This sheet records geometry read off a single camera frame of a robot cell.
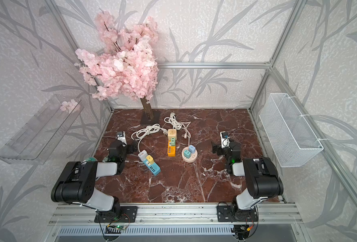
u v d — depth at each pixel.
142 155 0.87
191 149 0.91
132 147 0.87
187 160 0.91
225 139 0.79
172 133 0.96
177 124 1.08
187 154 0.89
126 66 0.63
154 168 0.87
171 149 0.94
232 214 0.67
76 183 0.45
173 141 0.94
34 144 0.64
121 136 0.81
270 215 0.75
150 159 0.87
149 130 1.03
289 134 0.62
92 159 0.84
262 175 0.46
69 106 0.77
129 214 0.73
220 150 0.84
